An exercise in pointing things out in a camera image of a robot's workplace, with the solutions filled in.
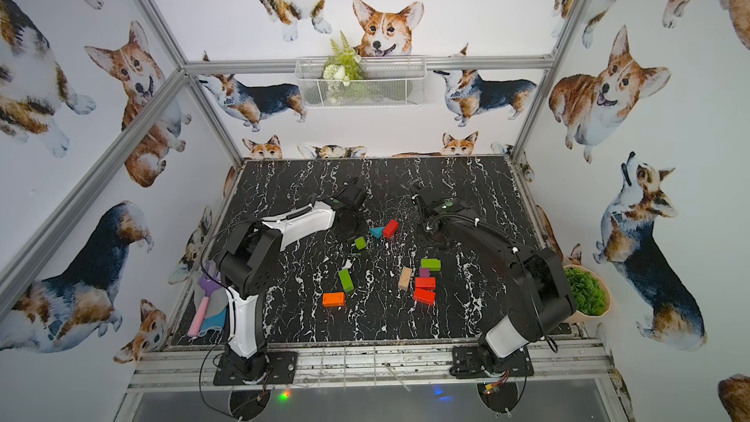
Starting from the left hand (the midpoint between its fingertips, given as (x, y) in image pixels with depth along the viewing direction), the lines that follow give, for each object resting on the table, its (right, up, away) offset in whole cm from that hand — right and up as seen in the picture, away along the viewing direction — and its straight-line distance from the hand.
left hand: (369, 229), depth 97 cm
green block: (-2, -4, -3) cm, 6 cm away
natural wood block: (+12, -12, -9) cm, 19 cm away
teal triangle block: (+2, -1, +1) cm, 3 cm away
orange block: (-9, -18, -13) cm, 24 cm away
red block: (+7, 0, +3) cm, 8 cm away
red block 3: (+17, -17, -13) cm, 28 cm away
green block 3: (+20, -10, -7) cm, 24 cm away
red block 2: (+18, -14, -10) cm, 25 cm away
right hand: (+18, -2, -11) cm, 21 cm away
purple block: (+17, -12, -9) cm, 23 cm away
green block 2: (-6, -14, -11) cm, 18 cm away
